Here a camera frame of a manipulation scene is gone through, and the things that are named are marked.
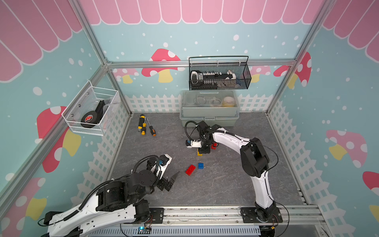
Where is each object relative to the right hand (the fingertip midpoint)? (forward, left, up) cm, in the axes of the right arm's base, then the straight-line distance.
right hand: (201, 148), depth 96 cm
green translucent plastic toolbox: (+21, -13, +16) cm, 29 cm away
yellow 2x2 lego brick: (-4, +2, 0) cm, 4 cm away
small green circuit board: (-43, +30, -6) cm, 53 cm away
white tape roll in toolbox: (+28, -20, +15) cm, 38 cm away
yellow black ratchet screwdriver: (+23, +44, -2) cm, 50 cm away
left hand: (-23, +16, +21) cm, 35 cm away
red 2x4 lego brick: (+4, -8, -5) cm, 10 cm away
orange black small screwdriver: (+15, +35, 0) cm, 38 cm away
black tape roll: (-3, +54, +32) cm, 63 cm away
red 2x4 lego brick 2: (-14, +7, -2) cm, 16 cm away
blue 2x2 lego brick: (-12, +1, -2) cm, 12 cm away
